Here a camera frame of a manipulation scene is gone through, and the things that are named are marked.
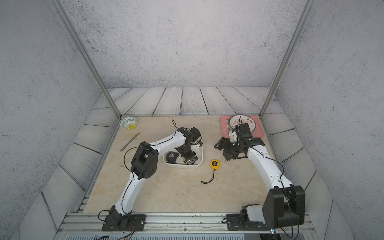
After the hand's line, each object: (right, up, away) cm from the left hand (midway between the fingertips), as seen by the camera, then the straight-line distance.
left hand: (191, 159), depth 96 cm
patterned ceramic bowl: (-48, +24, +19) cm, 57 cm away
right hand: (+16, +9, -15) cm, 24 cm away
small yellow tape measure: (+15, -2, -4) cm, 16 cm away
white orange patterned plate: (+36, +26, +19) cm, 48 cm away
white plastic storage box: (+5, +4, +1) cm, 7 cm away
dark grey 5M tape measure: (-12, +2, -3) cm, 12 cm away
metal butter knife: (-43, +10, +11) cm, 46 cm away
